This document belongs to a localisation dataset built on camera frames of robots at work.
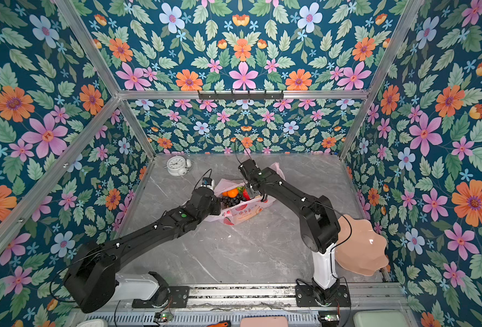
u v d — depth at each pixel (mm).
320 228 499
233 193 935
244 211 884
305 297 734
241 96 937
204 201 650
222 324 673
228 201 956
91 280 410
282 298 748
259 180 638
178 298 735
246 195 961
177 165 1108
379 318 667
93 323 675
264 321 678
